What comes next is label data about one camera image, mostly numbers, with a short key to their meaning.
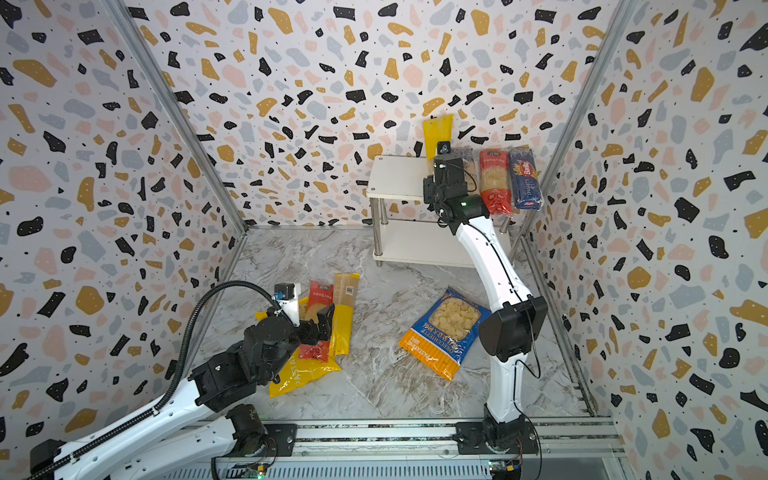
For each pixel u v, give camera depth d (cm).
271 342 50
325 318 64
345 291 98
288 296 59
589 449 76
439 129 84
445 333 89
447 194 61
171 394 46
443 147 68
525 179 81
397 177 98
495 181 83
